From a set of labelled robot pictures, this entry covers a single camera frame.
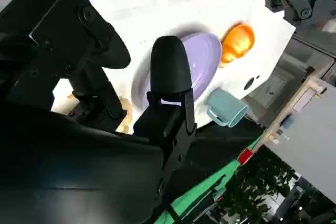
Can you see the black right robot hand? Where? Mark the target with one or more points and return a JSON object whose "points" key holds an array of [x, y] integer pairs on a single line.
{"points": [[65, 161]]}

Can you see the beige towel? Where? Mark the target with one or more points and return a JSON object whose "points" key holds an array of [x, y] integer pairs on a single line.
{"points": [[125, 121]]}

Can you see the grey metal cabinet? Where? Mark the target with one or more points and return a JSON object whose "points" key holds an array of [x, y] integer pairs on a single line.
{"points": [[296, 58]]}

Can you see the orange and white bread roll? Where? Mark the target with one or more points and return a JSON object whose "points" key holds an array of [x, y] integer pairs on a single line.
{"points": [[239, 43]]}

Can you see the black table grommet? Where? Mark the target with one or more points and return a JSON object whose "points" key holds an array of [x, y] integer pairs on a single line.
{"points": [[248, 84]]}

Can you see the lilac plate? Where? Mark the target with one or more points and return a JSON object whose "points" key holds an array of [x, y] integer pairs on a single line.
{"points": [[202, 51]]}

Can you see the pale green mug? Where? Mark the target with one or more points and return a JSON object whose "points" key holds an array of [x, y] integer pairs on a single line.
{"points": [[225, 106]]}

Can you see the green cloth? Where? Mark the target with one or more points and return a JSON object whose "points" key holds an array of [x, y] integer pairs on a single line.
{"points": [[199, 190]]}

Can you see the grey-topped wooden workbench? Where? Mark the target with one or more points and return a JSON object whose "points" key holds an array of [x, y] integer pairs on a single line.
{"points": [[315, 142]]}

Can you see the black backdrop cloth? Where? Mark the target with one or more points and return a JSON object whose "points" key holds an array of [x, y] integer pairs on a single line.
{"points": [[223, 140]]}

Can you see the small red block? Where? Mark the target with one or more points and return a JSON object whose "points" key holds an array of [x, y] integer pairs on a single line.
{"points": [[245, 156]]}

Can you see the dark green plant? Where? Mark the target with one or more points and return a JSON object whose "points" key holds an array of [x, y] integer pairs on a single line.
{"points": [[257, 182]]}

